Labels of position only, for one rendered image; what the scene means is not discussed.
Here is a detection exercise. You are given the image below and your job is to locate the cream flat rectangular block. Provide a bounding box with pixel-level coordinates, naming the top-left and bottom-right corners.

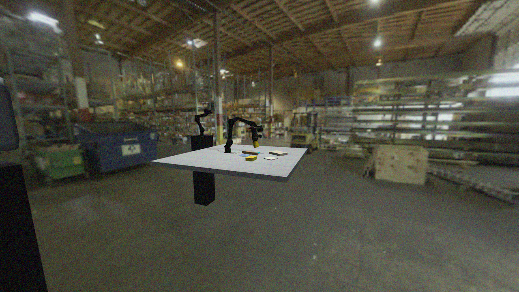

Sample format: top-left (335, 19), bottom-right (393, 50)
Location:
top-left (269, 150), bottom-right (287, 156)

